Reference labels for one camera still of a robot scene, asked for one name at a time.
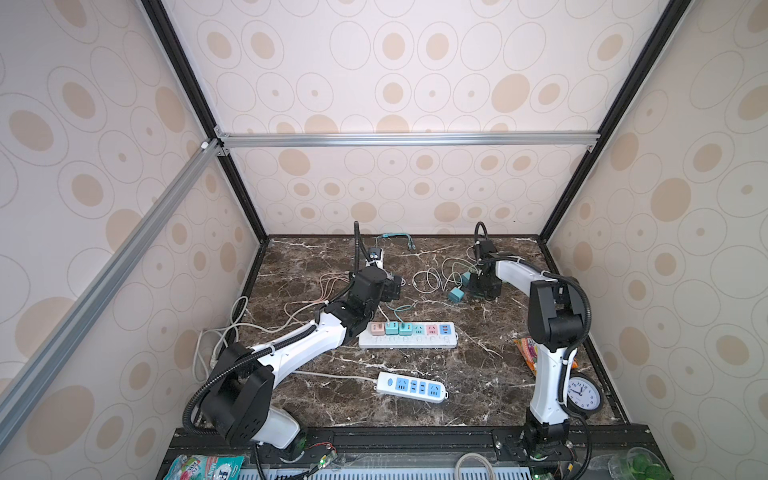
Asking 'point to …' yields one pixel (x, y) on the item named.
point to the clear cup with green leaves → (638, 463)
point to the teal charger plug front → (392, 328)
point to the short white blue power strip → (410, 387)
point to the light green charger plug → (465, 278)
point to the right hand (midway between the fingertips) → (479, 291)
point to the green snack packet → (205, 467)
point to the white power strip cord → (209, 344)
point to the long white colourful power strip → (424, 335)
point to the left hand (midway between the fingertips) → (392, 268)
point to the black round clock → (584, 394)
